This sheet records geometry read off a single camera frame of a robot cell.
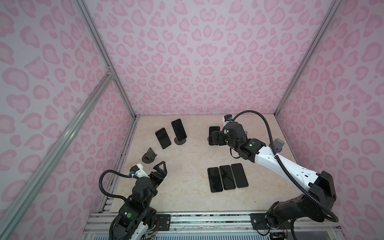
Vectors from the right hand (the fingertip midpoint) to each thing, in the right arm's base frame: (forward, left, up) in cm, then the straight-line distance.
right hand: (219, 131), depth 79 cm
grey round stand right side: (+3, -39, -22) cm, 45 cm away
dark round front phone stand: (-6, +41, -18) cm, 46 cm away
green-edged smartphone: (+3, +33, -12) cm, 35 cm away
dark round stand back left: (+8, +24, -23) cm, 34 cm away
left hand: (-17, +28, -6) cm, 34 cm away
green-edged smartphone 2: (-14, -13, -23) cm, 30 cm away
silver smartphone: (+13, +24, -15) cm, 31 cm away
